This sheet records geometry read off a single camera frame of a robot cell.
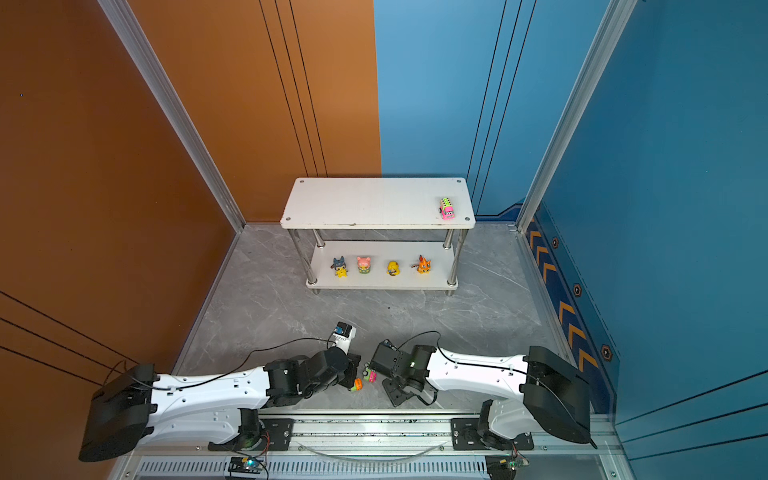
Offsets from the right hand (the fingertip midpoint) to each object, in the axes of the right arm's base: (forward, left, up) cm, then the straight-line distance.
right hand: (395, 393), depth 78 cm
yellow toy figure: (+35, +1, +8) cm, 36 cm away
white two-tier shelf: (+59, +6, -1) cm, 59 cm away
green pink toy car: (+5, +7, 0) cm, 8 cm away
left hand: (+7, +8, +5) cm, 12 cm away
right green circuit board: (-15, -25, -3) cm, 30 cm away
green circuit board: (-15, +35, -2) cm, 38 cm away
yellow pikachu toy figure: (+35, +17, +10) cm, 40 cm away
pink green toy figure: (+35, +10, +10) cm, 38 cm away
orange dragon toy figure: (+35, -9, +10) cm, 38 cm away
